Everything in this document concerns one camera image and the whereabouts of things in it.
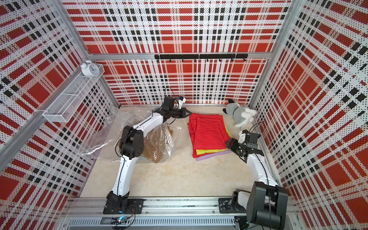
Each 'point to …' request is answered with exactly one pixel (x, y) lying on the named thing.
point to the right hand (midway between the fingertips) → (230, 143)
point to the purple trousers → (213, 155)
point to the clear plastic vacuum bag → (106, 145)
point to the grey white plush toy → (242, 116)
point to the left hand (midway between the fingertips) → (192, 111)
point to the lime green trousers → (201, 152)
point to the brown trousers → (155, 143)
